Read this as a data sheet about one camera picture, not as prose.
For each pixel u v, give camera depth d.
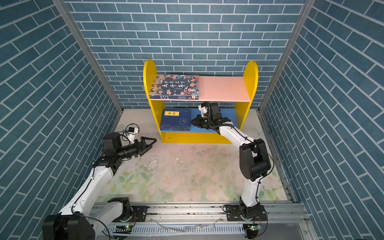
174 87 0.72
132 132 0.73
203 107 0.84
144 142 0.69
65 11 0.71
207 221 0.72
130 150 0.68
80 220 0.39
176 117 0.91
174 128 0.89
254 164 0.50
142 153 0.77
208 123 0.71
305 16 0.73
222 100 0.71
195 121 0.82
